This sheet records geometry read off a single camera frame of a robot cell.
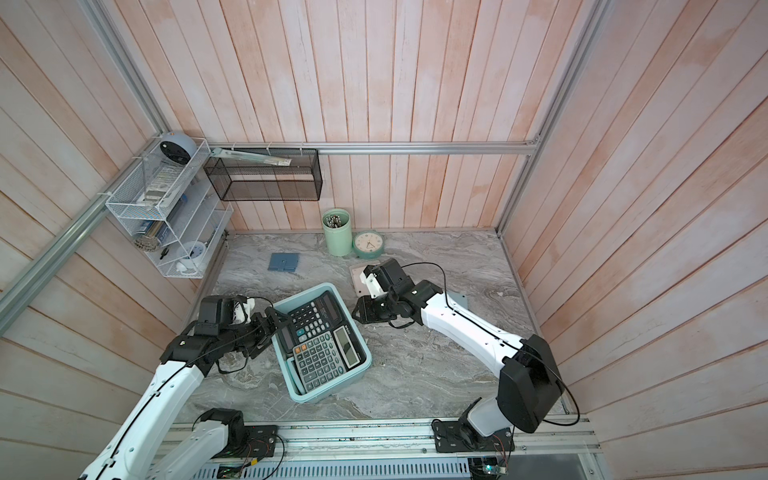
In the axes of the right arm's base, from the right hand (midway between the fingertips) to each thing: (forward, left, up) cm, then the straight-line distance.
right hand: (356, 313), depth 79 cm
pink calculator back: (+17, +1, -14) cm, 22 cm away
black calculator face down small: (+1, +11, -4) cm, 12 cm away
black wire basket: (+50, +44, +7) cm, 67 cm away
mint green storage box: (-16, +2, -3) cm, 16 cm away
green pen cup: (+32, +9, -1) cm, 33 cm away
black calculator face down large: (-8, +10, -5) cm, 14 cm away
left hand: (-5, +19, -1) cm, 20 cm away
